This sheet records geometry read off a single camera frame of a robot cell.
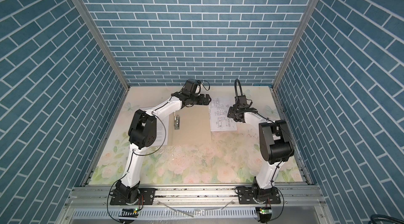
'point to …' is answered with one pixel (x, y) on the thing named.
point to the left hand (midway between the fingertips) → (206, 98)
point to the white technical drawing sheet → (218, 113)
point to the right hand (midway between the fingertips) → (233, 111)
